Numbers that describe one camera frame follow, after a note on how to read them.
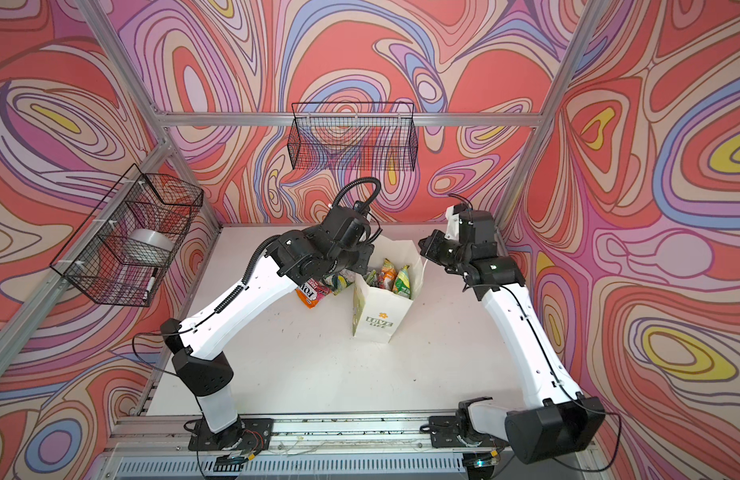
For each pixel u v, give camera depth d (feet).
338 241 1.63
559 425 1.24
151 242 2.31
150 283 2.40
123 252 2.38
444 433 2.41
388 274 2.76
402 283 2.58
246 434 2.38
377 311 2.50
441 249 2.08
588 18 2.28
